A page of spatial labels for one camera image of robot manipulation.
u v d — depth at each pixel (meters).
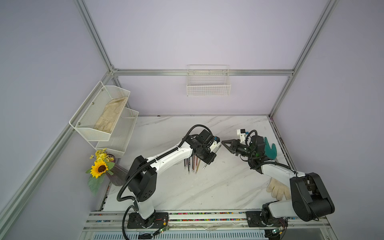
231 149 0.75
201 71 0.91
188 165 0.93
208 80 0.95
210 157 0.73
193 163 0.95
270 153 1.00
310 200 0.43
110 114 0.80
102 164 0.67
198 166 0.93
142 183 0.45
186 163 0.95
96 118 0.78
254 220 0.73
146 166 0.45
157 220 0.74
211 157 0.72
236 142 0.77
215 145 0.76
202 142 0.65
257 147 0.66
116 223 0.73
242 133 0.80
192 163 0.95
